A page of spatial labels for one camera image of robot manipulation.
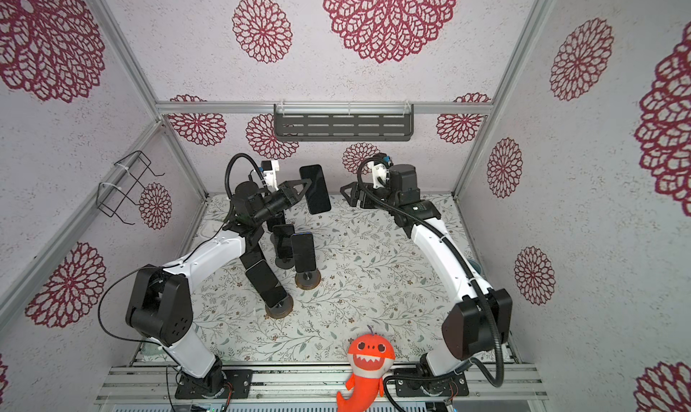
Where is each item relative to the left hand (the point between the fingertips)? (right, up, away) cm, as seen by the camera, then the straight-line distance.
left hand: (313, 181), depth 78 cm
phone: (-4, -22, +9) cm, 24 cm away
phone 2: (-15, -18, +28) cm, 37 cm away
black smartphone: (+1, -4, -2) cm, 5 cm away
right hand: (+11, -2, -2) cm, 11 cm away
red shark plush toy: (+16, -47, -8) cm, 50 cm away
